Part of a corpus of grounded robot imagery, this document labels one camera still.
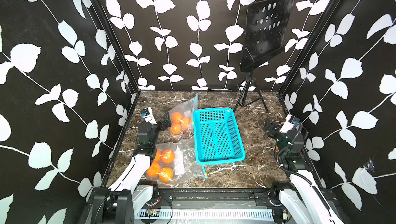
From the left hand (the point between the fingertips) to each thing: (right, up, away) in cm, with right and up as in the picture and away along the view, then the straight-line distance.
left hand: (163, 112), depth 82 cm
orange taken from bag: (+3, -24, -1) cm, 24 cm away
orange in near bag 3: (+3, -31, -6) cm, 32 cm away
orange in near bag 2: (-4, -30, -4) cm, 30 cm away
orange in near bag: (-3, -24, +1) cm, 24 cm away
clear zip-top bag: (+6, -29, +2) cm, 30 cm away
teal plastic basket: (+31, -17, +13) cm, 38 cm away
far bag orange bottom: (+6, -10, +7) cm, 13 cm away
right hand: (+58, -3, -3) cm, 58 cm away
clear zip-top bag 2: (+11, +1, +17) cm, 20 cm away
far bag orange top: (+5, -5, +13) cm, 15 cm away
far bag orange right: (+11, -6, +11) cm, 17 cm away
